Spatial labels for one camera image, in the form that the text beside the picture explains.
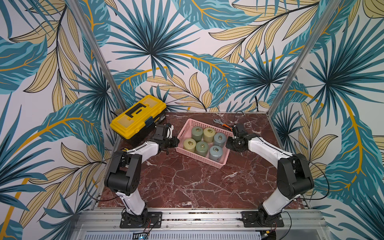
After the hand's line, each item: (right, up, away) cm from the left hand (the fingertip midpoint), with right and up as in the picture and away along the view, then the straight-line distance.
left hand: (178, 141), depth 94 cm
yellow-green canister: (+7, -1, -4) cm, 9 cm away
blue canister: (+26, +1, 0) cm, 26 cm away
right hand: (+32, -2, -1) cm, 32 cm away
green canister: (+15, -4, -4) cm, 16 cm away
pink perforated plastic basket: (+4, +5, +9) cm, 12 cm away
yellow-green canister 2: (+20, +5, +3) cm, 21 cm away
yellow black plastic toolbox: (-25, +10, -4) cm, 27 cm away
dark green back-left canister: (+12, +6, +3) cm, 14 cm away
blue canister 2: (+23, -6, -6) cm, 25 cm away
